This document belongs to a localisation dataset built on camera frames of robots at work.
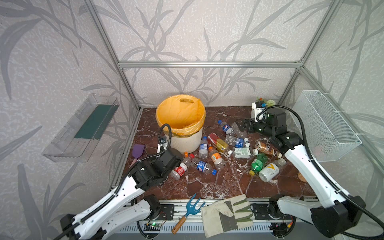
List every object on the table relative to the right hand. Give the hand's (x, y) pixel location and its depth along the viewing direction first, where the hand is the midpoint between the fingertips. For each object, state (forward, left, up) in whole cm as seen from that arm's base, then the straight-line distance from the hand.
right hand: (242, 114), depth 75 cm
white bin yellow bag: (+15, +32, -17) cm, 39 cm away
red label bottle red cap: (-20, +34, -25) cm, 46 cm away
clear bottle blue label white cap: (+1, +2, -26) cm, 26 cm away
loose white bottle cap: (-7, +4, -27) cm, 28 cm away
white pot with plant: (+25, -25, -17) cm, 39 cm away
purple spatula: (-4, +63, -31) cm, 70 cm away
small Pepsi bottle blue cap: (+11, +4, -26) cm, 28 cm away
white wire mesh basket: (-15, -33, +3) cm, 37 cm away
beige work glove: (-40, +8, -29) cm, 50 cm away
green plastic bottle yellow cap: (-13, -14, -26) cm, 32 cm away
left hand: (-15, +37, -9) cm, 41 cm away
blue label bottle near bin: (-8, +20, -27) cm, 35 cm away
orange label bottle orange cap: (-12, +12, -25) cm, 30 cm away
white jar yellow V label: (-19, -18, -25) cm, 37 cm away
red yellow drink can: (-2, +10, -25) cm, 27 cm away
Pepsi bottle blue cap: (-17, +19, -26) cm, 37 cm away
